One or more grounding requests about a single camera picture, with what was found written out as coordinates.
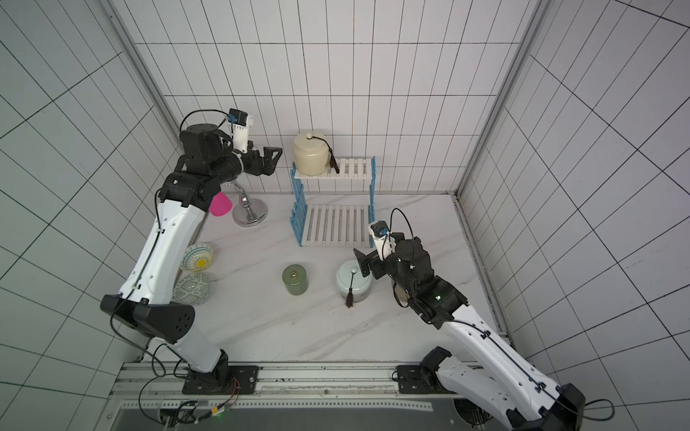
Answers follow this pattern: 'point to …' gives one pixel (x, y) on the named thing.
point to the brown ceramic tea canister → (402, 295)
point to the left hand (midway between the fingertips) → (266, 152)
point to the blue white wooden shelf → (335, 225)
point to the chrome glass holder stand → (248, 213)
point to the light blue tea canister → (351, 285)
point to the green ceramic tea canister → (295, 277)
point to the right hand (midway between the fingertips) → (361, 242)
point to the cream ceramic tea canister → (313, 154)
